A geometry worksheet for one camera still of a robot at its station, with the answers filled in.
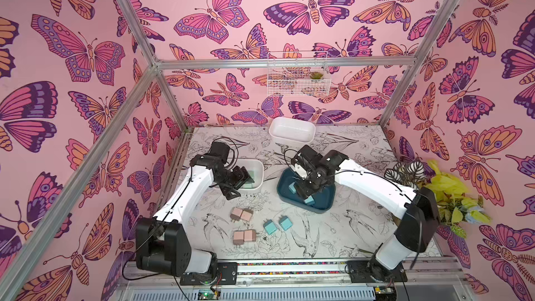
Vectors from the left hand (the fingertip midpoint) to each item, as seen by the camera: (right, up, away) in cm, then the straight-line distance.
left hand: (251, 183), depth 81 cm
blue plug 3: (+14, -17, +4) cm, 22 cm away
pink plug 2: (-2, -14, +5) cm, 15 cm away
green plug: (-3, -3, +14) cm, 14 cm away
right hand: (+21, -2, 0) cm, 21 cm away
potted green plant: (+69, -5, -13) cm, 70 cm away
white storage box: (+19, +23, +36) cm, 47 cm away
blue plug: (+24, -9, +8) cm, 27 cm away
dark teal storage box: (+31, -9, +9) cm, 34 cm away
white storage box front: (0, +3, +22) cm, 22 cm away
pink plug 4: (0, -20, 0) cm, 20 cm away
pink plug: (-7, -13, +5) cm, 16 cm away
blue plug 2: (+7, -17, +2) cm, 19 cm away
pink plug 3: (-5, -21, 0) cm, 22 cm away
